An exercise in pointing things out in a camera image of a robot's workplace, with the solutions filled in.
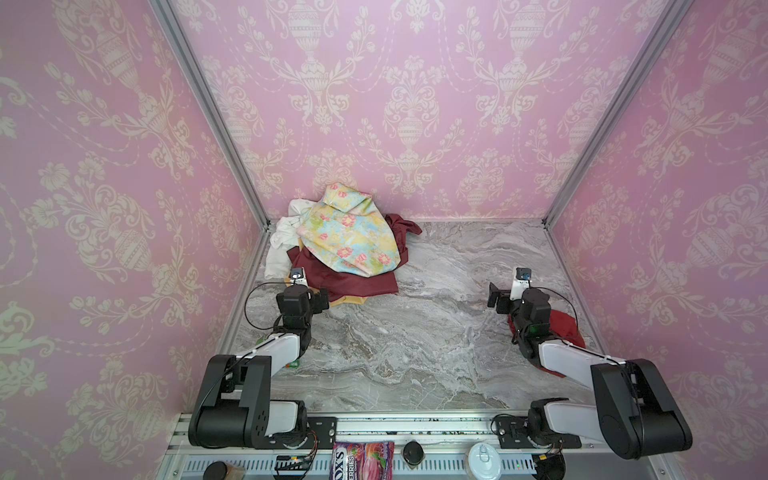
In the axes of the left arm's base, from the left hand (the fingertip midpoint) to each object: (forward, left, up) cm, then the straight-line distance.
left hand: (307, 288), depth 92 cm
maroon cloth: (+2, -10, -1) cm, 10 cm away
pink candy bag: (-43, -20, -5) cm, 48 cm away
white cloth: (+20, +11, +1) cm, 23 cm away
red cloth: (-12, -73, +2) cm, 74 cm away
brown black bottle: (-45, +9, 0) cm, 46 cm away
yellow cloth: (0, -12, -7) cm, 14 cm away
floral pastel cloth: (+20, -12, +5) cm, 23 cm away
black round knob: (-42, -31, +3) cm, 52 cm away
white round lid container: (-43, -47, -3) cm, 64 cm away
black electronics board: (-43, -3, -12) cm, 45 cm away
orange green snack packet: (-21, +1, -7) cm, 22 cm away
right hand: (+1, -62, +3) cm, 62 cm away
